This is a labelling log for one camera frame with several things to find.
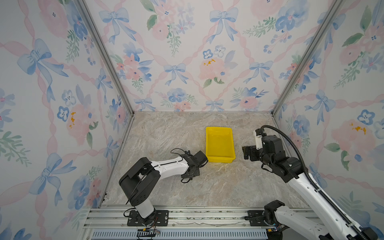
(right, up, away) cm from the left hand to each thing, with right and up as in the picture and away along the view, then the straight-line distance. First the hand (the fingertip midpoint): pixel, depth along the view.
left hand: (194, 172), depth 89 cm
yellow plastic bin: (+17, +14, +9) cm, 23 cm away
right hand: (+29, +17, -12) cm, 36 cm away
